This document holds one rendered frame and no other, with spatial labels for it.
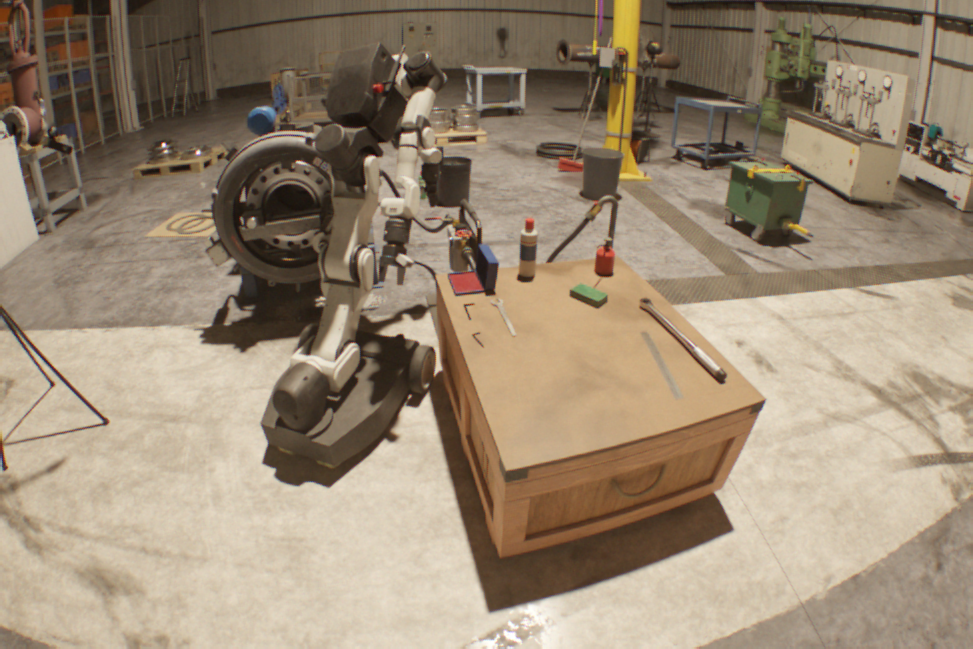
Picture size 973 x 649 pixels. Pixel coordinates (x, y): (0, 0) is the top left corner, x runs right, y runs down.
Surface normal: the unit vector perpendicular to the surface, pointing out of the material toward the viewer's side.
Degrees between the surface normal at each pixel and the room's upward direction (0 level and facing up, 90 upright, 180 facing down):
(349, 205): 60
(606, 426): 0
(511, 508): 90
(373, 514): 0
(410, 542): 0
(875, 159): 90
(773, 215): 90
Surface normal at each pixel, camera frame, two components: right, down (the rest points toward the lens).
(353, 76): -0.40, -0.04
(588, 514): 0.25, 0.47
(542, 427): 0.01, -0.88
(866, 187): -0.04, 0.48
